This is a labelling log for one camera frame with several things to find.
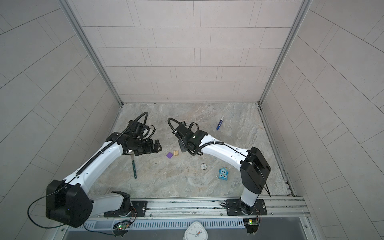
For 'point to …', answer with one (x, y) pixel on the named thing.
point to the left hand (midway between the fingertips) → (159, 147)
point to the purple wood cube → (169, 155)
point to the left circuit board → (122, 226)
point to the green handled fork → (132, 156)
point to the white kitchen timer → (196, 231)
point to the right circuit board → (252, 225)
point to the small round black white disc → (203, 166)
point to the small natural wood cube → (176, 152)
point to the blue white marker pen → (220, 123)
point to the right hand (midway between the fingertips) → (185, 144)
